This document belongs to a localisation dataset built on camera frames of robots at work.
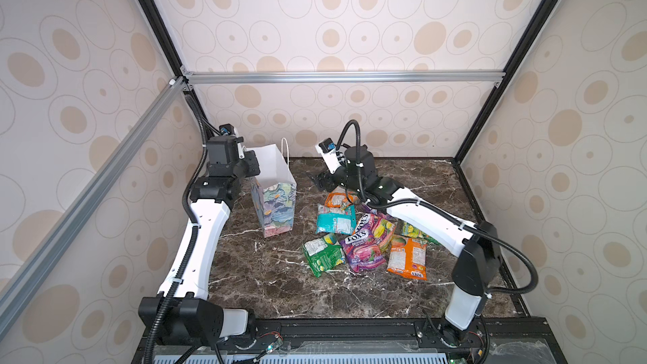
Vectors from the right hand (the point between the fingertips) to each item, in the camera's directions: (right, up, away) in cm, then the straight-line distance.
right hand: (328, 161), depth 79 cm
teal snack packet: (+5, -21, +17) cm, 28 cm away
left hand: (-21, +3, -4) cm, 22 cm away
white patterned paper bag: (-16, -8, -1) cm, 18 cm away
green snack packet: (-1, -31, +8) cm, 32 cm away
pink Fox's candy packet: (+13, -29, +9) cm, 33 cm away
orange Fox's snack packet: (+28, -33, +9) cm, 44 cm away
